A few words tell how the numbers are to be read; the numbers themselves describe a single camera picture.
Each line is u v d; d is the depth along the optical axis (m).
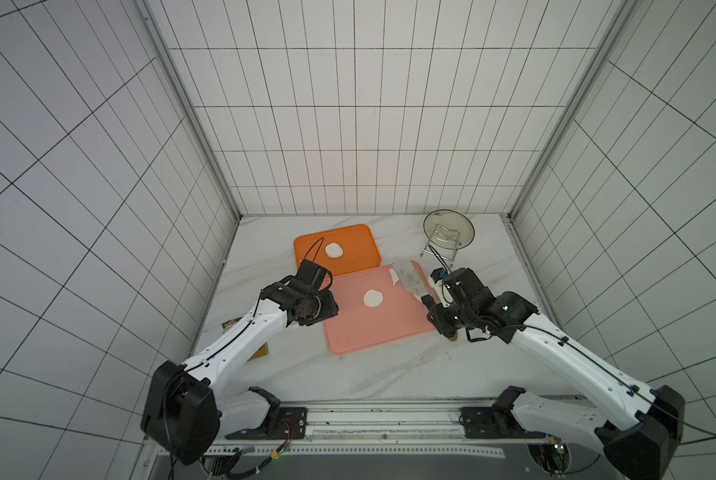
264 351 0.85
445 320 0.67
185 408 0.39
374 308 0.93
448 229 0.98
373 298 0.95
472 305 0.56
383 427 0.73
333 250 1.07
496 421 0.65
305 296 0.58
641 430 0.37
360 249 1.08
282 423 0.72
